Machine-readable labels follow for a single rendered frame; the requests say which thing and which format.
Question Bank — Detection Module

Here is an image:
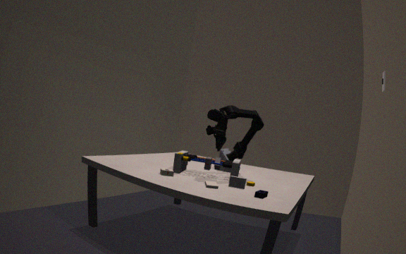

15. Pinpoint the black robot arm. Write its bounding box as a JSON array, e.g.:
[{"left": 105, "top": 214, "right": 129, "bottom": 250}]
[{"left": 206, "top": 105, "right": 264, "bottom": 161}]

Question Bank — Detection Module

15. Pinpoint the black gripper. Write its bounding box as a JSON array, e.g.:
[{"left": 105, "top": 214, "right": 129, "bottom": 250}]
[{"left": 214, "top": 123, "right": 227, "bottom": 152}]

